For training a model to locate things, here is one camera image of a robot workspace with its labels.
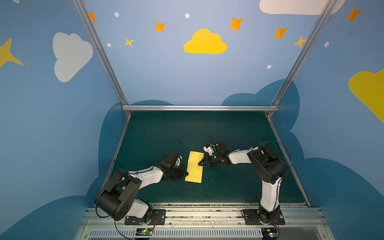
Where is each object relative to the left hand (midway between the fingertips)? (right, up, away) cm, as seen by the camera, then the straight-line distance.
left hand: (190, 174), depth 87 cm
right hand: (+6, +4, +6) cm, 9 cm away
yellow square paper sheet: (+3, 0, +4) cm, 5 cm away
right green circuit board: (+39, -24, -16) cm, 49 cm away
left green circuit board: (-22, -23, -16) cm, 36 cm away
